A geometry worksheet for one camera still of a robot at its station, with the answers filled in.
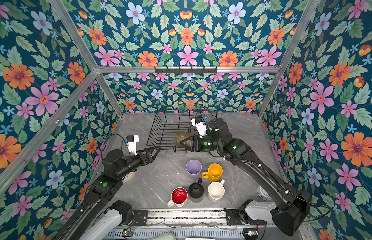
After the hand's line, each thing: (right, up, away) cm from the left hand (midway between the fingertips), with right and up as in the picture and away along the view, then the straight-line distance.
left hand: (158, 147), depth 67 cm
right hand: (+12, +3, -1) cm, 13 cm away
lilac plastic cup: (+16, -14, +16) cm, 26 cm away
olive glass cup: (+11, +5, -3) cm, 12 cm away
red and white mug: (+8, -29, +13) cm, 32 cm away
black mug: (+17, -26, +15) cm, 34 cm away
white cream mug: (+28, -26, +14) cm, 40 cm away
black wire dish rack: (-5, +13, +48) cm, 50 cm away
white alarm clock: (+53, -27, +11) cm, 60 cm away
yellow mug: (+28, -18, +20) cm, 39 cm away
